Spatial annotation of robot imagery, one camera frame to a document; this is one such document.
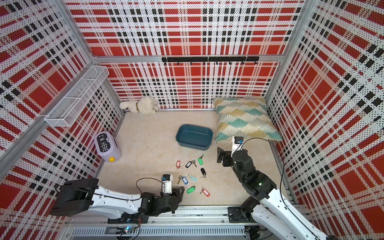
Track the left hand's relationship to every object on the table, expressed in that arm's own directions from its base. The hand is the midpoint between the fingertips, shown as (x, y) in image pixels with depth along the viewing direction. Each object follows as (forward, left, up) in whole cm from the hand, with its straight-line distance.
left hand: (183, 189), depth 81 cm
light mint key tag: (+6, -6, -2) cm, 9 cm away
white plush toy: (+59, +33, +8) cm, 69 cm away
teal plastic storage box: (+35, -5, 0) cm, 35 cm away
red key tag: (+15, +5, -1) cm, 16 cm away
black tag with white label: (+16, -2, -2) cm, 16 cm away
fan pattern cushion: (+41, -39, +14) cm, 59 cm away
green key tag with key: (+18, -9, -1) cm, 20 cm away
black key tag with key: (+10, -11, -1) cm, 15 cm away
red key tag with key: (-1, -12, -2) cm, 12 cm away
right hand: (+14, -23, +21) cm, 34 cm away
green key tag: (0, -4, -1) cm, 4 cm away
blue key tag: (+5, -1, -2) cm, 5 cm away
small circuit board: (-18, +25, +1) cm, 31 cm away
